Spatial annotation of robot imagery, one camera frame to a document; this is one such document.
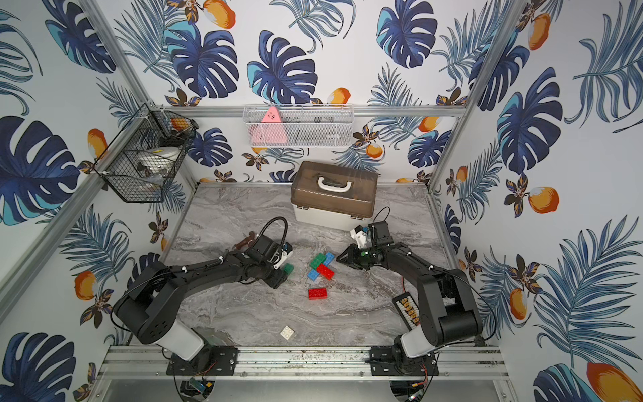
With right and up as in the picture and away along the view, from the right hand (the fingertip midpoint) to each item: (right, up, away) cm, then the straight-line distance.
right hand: (340, 259), depth 89 cm
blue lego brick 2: (-10, -6, +2) cm, 12 cm away
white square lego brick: (-17, -21, -10) cm, 29 cm away
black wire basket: (-68, +31, -12) cm, 76 cm away
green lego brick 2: (-8, -1, +4) cm, 9 cm away
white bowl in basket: (-58, +34, -9) cm, 68 cm away
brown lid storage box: (-3, +22, +2) cm, 22 cm away
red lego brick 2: (-8, -12, -1) cm, 15 cm away
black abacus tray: (+22, -16, -5) cm, 28 cm away
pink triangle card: (-25, +46, +1) cm, 52 cm away
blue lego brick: (-4, -1, +6) cm, 8 cm away
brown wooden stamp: (-37, +5, +11) cm, 39 cm away
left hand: (-22, -4, +2) cm, 23 cm away
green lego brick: (-19, -4, +4) cm, 20 cm away
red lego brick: (-5, -5, +1) cm, 7 cm away
